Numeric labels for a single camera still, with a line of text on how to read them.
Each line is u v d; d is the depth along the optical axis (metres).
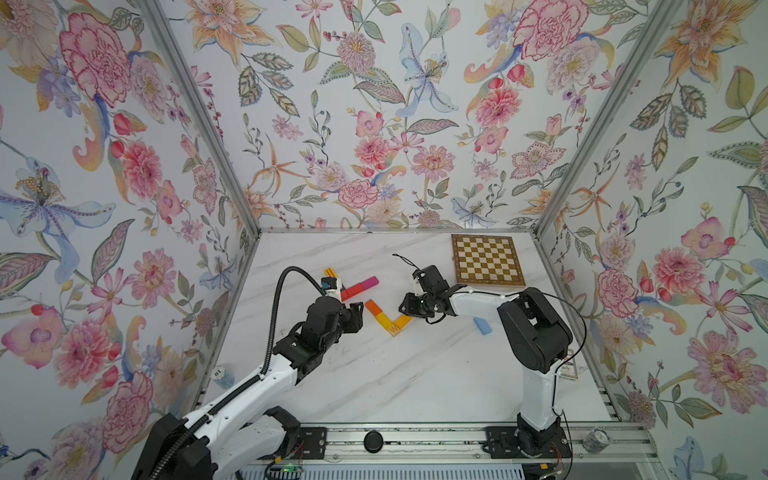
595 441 0.71
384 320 0.96
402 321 0.95
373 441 0.74
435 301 0.74
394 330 0.93
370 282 1.05
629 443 0.76
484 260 1.10
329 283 0.71
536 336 0.52
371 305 1.00
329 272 1.07
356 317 0.73
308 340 0.61
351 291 1.03
